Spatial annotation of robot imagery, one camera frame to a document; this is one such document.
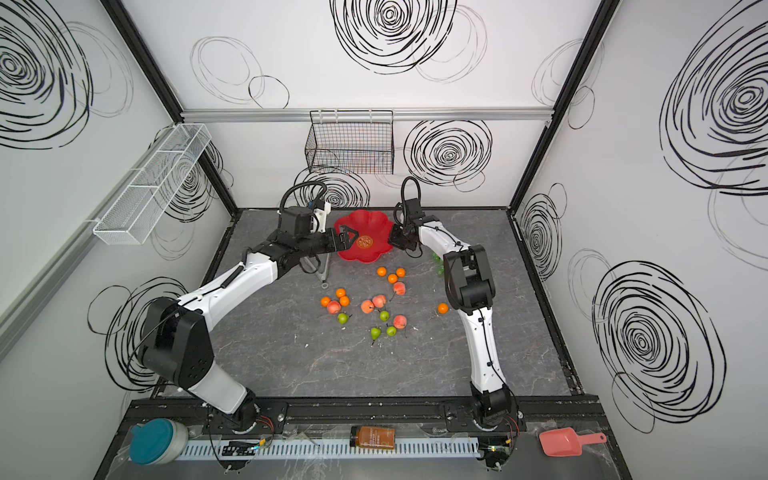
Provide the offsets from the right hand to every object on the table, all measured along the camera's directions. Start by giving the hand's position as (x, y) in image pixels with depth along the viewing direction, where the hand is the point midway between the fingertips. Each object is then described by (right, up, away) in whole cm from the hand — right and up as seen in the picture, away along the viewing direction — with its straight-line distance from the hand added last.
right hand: (390, 239), depth 104 cm
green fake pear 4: (0, -27, -18) cm, 32 cm away
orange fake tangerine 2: (+1, -13, -6) cm, 15 cm away
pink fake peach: (+3, -15, -11) cm, 19 cm away
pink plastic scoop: (+42, -48, -34) cm, 72 cm away
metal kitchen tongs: (-23, -13, -5) cm, 26 cm away
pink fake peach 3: (-7, -20, -14) cm, 26 cm away
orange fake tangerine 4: (+16, -21, -13) cm, 30 cm away
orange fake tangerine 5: (-16, -17, -9) cm, 25 cm away
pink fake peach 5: (+3, -24, -17) cm, 30 cm away
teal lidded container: (-50, -43, -41) cm, 78 cm away
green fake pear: (-14, -24, -15) cm, 32 cm away
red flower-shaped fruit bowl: (-6, +4, +7) cm, 10 cm away
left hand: (-11, +2, -20) cm, 23 cm away
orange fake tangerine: (-3, -11, -5) cm, 12 cm away
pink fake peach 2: (-4, -19, -13) cm, 23 cm away
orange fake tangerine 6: (-21, -19, -11) cm, 30 cm away
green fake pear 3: (-5, -27, -18) cm, 33 cm away
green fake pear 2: (-2, -23, -15) cm, 28 cm away
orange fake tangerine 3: (+4, -11, -5) cm, 13 cm away
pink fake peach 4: (-17, -21, -15) cm, 30 cm away
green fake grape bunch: (+17, -8, -1) cm, 19 cm away
